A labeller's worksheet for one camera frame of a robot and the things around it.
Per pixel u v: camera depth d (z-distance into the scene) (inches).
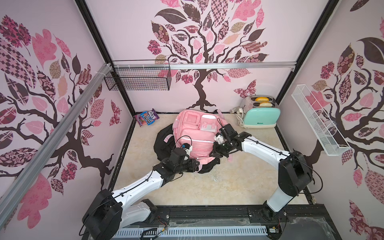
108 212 15.6
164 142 37.3
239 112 44.2
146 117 44.8
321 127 30.6
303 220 28.6
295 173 17.9
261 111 39.6
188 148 29.6
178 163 24.9
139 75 37.2
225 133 27.9
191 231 27.5
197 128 38.7
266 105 39.5
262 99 40.4
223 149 29.1
